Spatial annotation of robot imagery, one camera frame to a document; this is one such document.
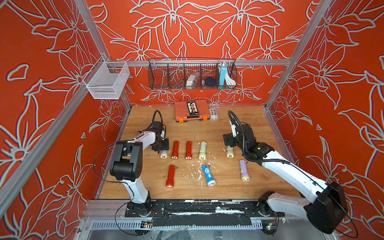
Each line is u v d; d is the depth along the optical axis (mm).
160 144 820
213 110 1134
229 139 725
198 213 727
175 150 922
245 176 796
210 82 949
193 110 1068
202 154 896
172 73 1001
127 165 489
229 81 911
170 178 811
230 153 899
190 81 899
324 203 380
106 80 931
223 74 858
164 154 893
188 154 895
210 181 791
